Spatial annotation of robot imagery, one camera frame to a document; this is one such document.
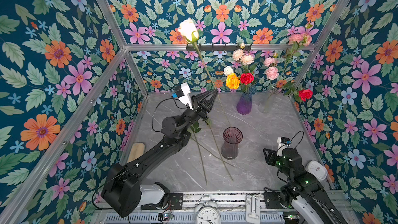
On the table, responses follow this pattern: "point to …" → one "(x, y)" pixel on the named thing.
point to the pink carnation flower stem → (271, 71)
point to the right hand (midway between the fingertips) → (264, 149)
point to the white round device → (316, 169)
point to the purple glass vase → (244, 105)
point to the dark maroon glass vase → (232, 136)
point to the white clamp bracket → (253, 209)
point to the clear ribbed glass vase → (265, 99)
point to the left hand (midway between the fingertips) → (218, 90)
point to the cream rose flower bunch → (245, 59)
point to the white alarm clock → (207, 213)
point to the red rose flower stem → (303, 95)
